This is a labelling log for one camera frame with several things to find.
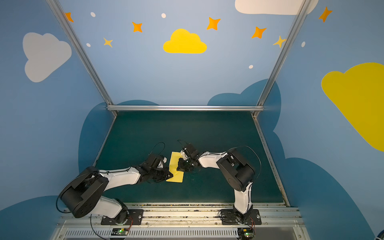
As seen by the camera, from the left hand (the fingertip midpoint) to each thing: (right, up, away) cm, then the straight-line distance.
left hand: (174, 176), depth 87 cm
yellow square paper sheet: (+2, 0, +2) cm, 3 cm away
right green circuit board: (+37, -23, -15) cm, 46 cm away
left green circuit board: (-25, -22, -15) cm, 36 cm away
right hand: (+1, +4, +4) cm, 6 cm away
